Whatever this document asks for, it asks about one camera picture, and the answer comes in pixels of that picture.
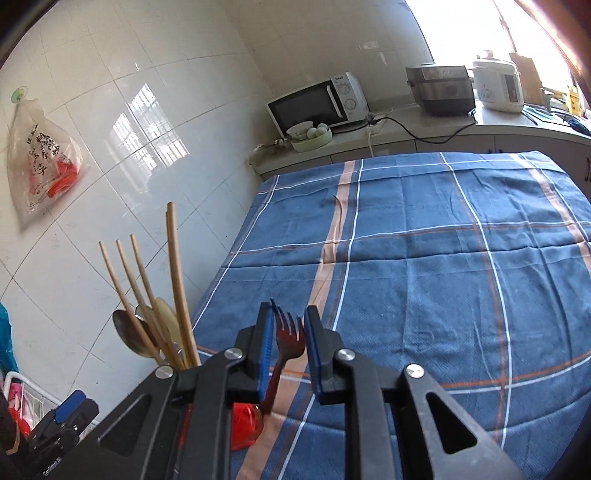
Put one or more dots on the white pressure cooker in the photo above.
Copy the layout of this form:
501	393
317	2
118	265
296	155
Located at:
501	85

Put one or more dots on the green suction hook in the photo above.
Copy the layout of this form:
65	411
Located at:
18	94

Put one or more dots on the pale green bowl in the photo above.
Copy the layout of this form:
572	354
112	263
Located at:
311	142

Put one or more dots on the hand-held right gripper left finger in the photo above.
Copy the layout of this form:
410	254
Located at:
265	355

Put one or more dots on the pale plastic spoon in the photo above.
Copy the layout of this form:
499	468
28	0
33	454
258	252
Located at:
162	314

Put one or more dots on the dark rice cooker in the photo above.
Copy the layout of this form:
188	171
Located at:
443	90

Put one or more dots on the metal fork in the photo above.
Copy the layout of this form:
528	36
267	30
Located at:
288	341

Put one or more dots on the white bowl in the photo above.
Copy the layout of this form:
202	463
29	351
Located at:
299	127

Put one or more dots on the window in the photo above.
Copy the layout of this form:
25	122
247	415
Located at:
461	32

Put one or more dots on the wooden cutting board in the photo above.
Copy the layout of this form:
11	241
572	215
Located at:
531	81

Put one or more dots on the clear plastic bag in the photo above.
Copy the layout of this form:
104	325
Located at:
41	161

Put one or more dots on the white microwave oven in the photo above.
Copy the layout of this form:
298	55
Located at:
318	104

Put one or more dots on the blue plastic bag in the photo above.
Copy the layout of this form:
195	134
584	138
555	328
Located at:
3	337

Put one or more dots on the yellow bottle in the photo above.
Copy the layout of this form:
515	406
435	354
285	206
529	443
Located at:
575	99

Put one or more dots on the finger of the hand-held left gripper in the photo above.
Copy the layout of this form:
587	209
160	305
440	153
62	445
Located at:
69	404

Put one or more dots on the blue plaid tablecloth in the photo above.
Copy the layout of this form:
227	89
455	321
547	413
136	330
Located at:
415	277

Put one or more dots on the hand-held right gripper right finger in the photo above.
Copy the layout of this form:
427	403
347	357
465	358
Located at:
314	355

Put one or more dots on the white power strip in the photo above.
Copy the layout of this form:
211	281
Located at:
375	125

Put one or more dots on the red cup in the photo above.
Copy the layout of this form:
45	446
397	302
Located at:
244	424

